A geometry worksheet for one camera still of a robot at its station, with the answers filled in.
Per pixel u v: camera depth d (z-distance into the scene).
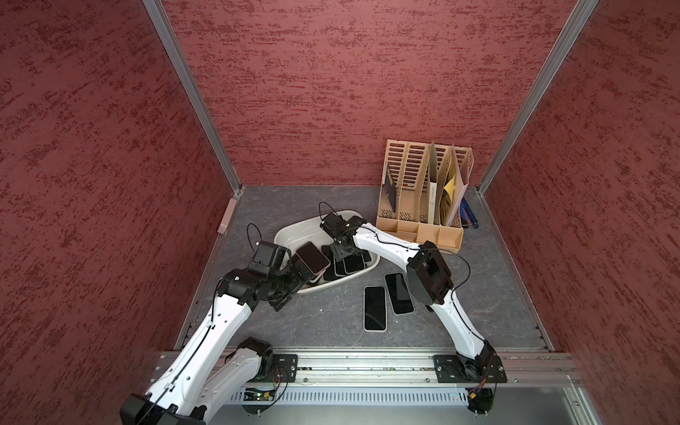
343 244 0.71
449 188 0.85
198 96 0.90
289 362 0.76
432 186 0.83
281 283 0.62
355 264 0.91
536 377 0.74
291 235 0.99
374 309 0.83
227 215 1.09
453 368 0.73
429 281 0.59
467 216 1.08
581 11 0.71
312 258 0.97
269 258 0.57
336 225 0.76
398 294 0.92
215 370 0.45
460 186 0.81
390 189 1.12
